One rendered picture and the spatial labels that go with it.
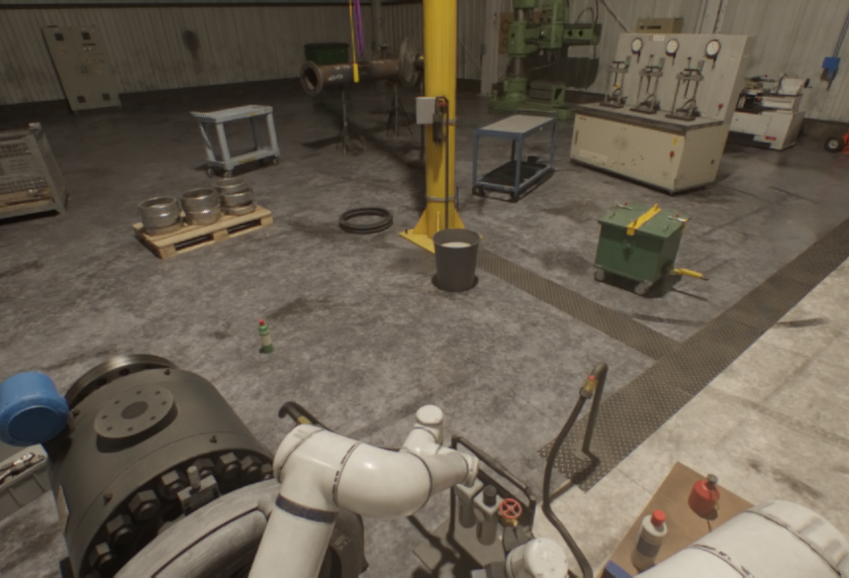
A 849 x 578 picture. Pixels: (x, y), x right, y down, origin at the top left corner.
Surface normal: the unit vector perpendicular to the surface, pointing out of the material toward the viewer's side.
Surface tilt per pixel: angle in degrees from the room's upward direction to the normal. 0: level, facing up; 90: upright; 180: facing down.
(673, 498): 0
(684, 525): 0
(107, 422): 0
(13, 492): 90
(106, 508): 31
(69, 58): 90
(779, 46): 90
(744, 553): 15
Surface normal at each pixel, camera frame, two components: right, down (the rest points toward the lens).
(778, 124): -0.80, 0.32
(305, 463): -0.27, -0.36
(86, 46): 0.60, 0.41
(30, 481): 0.82, 0.28
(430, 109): -0.14, 0.50
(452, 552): -0.02, -0.86
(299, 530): 0.18, -0.25
